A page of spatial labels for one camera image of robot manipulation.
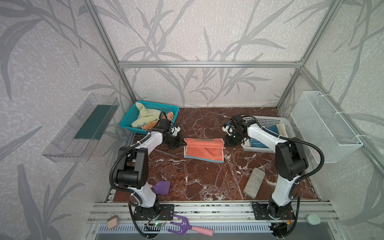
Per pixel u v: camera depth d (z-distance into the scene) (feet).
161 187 2.69
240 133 2.36
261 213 2.38
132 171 1.54
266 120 3.34
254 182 2.64
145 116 3.56
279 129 3.25
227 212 2.48
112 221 2.31
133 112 3.57
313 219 2.30
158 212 2.36
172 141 2.63
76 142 2.08
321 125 2.11
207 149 3.13
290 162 1.62
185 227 2.28
